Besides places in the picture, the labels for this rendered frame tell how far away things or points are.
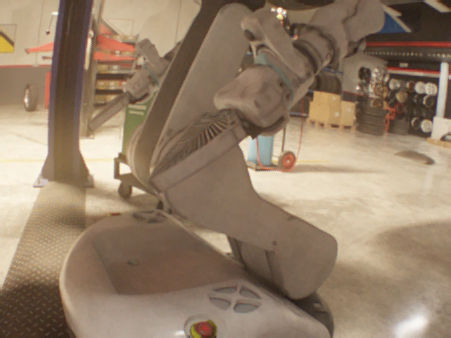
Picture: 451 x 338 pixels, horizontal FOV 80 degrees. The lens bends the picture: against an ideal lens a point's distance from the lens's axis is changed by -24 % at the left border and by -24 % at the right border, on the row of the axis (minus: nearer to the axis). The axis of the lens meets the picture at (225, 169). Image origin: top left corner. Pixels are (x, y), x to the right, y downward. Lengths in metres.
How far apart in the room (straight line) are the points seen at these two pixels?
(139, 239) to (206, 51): 0.47
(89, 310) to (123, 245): 0.27
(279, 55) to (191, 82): 0.20
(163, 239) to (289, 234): 0.31
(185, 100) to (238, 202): 0.20
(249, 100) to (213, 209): 0.25
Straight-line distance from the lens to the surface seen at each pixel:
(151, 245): 0.84
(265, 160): 3.08
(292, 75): 0.42
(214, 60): 0.59
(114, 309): 0.56
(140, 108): 1.86
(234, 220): 0.61
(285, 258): 0.74
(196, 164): 0.37
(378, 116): 9.45
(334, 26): 0.50
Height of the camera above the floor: 0.70
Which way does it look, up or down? 14 degrees down
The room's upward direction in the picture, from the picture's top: 6 degrees clockwise
